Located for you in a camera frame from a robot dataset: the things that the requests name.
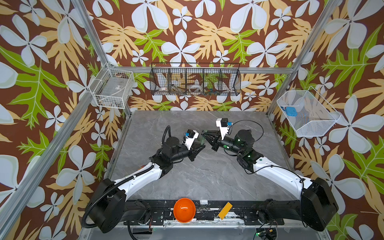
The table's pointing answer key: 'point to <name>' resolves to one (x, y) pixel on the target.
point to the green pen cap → (205, 136)
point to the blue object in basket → (291, 111)
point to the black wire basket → (195, 79)
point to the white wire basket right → (307, 113)
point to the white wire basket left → (112, 88)
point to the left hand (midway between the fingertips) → (202, 141)
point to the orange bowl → (184, 210)
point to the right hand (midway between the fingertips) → (202, 135)
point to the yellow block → (224, 211)
